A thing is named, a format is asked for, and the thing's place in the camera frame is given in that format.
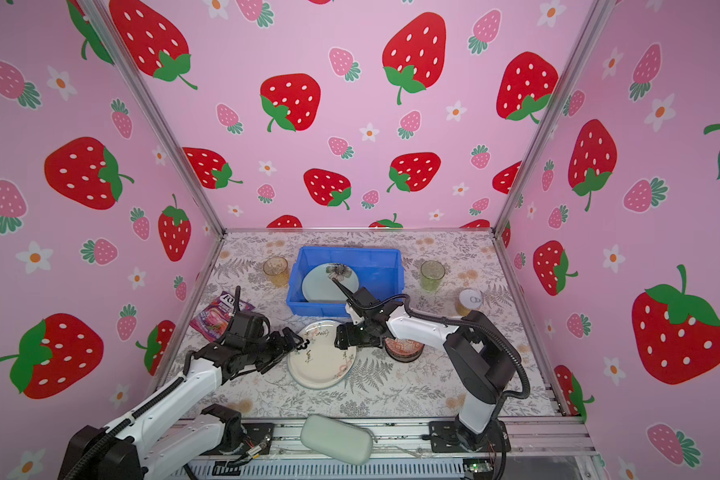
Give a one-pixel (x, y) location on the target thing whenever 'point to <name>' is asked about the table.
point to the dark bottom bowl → (402, 359)
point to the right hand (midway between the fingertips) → (342, 343)
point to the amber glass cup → (277, 268)
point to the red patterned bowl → (403, 346)
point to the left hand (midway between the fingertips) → (295, 346)
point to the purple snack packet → (213, 321)
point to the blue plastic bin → (380, 272)
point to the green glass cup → (432, 273)
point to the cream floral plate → (320, 365)
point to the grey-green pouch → (351, 443)
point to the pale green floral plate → (317, 286)
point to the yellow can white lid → (467, 300)
